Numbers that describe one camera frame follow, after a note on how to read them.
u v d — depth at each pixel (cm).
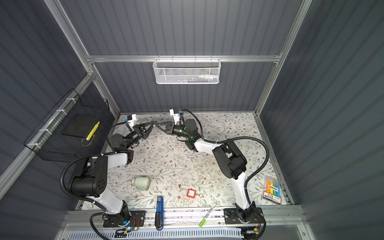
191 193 80
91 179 47
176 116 79
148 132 77
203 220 73
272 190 81
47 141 63
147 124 79
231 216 73
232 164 54
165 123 76
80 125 74
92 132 74
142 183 77
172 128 74
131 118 77
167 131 75
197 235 77
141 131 74
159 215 73
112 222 73
